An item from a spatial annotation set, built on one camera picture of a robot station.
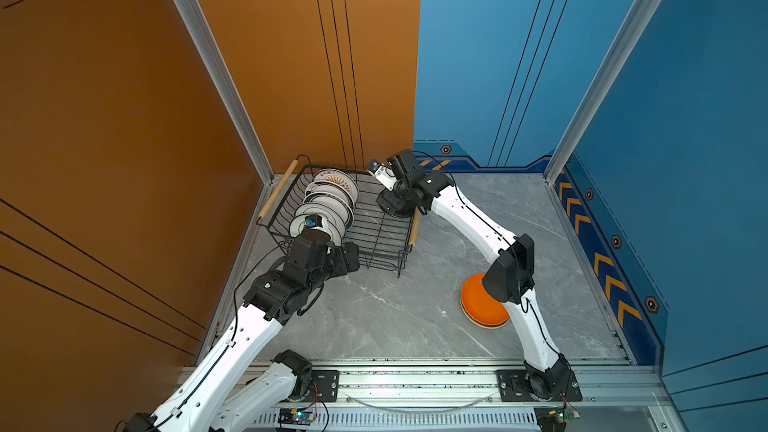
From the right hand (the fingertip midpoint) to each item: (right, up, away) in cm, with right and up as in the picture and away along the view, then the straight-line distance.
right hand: (390, 186), depth 90 cm
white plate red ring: (-20, 0, +7) cm, 22 cm away
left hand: (-11, -17, -16) cm, 25 cm away
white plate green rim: (-19, -7, +2) cm, 20 cm away
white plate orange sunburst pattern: (-17, +4, +12) cm, 22 cm away
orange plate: (+25, -34, -7) cm, 43 cm away
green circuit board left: (-23, -56, -19) cm, 64 cm away
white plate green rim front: (-16, -15, +1) cm, 22 cm away
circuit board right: (+39, -56, -20) cm, 71 cm away
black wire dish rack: (-13, -6, +9) cm, 17 cm away
